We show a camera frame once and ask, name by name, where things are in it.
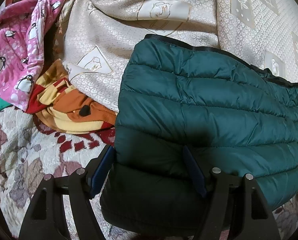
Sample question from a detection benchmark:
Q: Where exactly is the floral leaf print bed sheet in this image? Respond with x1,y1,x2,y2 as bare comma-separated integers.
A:
0,106,298,239

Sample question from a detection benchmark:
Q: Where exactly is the pink penguin print garment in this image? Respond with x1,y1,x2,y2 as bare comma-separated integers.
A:
0,0,65,111

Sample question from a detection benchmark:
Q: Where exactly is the orange yellow red cartoon garment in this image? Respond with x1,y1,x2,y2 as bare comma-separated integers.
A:
26,60,116,134

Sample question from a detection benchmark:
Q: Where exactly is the dark green quilted puffer jacket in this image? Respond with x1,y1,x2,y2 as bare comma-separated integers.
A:
100,34,298,236

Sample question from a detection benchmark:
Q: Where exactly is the beige patterned bedspread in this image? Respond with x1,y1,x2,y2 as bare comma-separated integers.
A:
54,0,298,111

